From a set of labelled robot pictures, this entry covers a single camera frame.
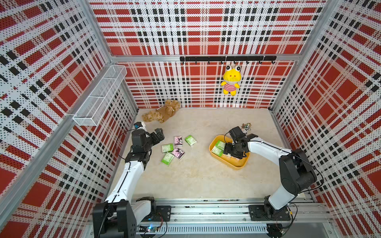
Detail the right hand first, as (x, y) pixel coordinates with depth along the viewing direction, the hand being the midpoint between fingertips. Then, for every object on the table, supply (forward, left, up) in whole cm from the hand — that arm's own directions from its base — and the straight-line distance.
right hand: (229, 152), depth 91 cm
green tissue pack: (+11, +25, -3) cm, 28 cm away
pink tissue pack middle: (+1, +32, -2) cm, 33 cm away
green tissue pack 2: (+4, +6, -3) cm, 8 cm away
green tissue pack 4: (+5, +40, -2) cm, 40 cm away
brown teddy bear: (+31, +46, +4) cm, 55 cm away
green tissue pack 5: (-3, +39, -2) cm, 39 cm away
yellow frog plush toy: (+37, -2, +30) cm, 48 cm away
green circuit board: (-38, +42, -3) cm, 57 cm away
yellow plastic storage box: (-8, -2, +1) cm, 8 cm away
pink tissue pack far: (+10, +33, -2) cm, 35 cm away
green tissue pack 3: (+7, +5, -1) cm, 8 cm away
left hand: (+6, +42, +14) cm, 45 cm away
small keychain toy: (+23, -16, -4) cm, 28 cm away
